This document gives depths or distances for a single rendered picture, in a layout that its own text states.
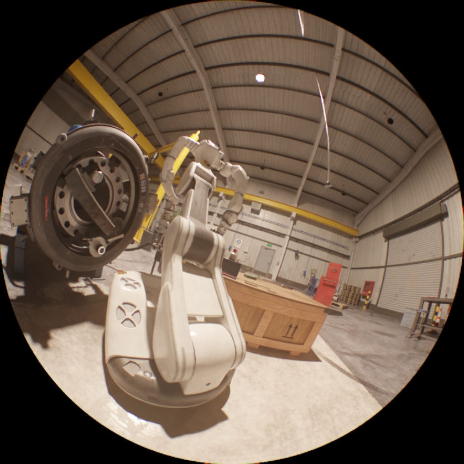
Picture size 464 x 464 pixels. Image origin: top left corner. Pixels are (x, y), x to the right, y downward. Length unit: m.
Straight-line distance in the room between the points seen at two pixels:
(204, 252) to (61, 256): 0.67
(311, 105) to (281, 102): 1.52
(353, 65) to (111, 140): 8.09
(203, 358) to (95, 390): 0.46
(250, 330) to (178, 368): 0.84
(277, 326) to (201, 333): 0.82
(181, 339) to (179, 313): 0.07
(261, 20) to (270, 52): 1.72
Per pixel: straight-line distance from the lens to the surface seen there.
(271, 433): 0.77
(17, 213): 0.75
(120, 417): 0.65
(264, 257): 10.93
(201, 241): 0.53
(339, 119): 8.90
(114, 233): 0.88
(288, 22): 7.75
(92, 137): 0.73
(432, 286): 8.03
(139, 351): 0.53
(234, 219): 0.84
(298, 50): 7.86
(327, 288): 3.75
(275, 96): 8.62
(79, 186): 0.71
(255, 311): 1.08
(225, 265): 1.20
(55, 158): 0.69
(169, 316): 0.38
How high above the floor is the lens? 0.62
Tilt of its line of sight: 9 degrees up
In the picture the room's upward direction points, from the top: 21 degrees clockwise
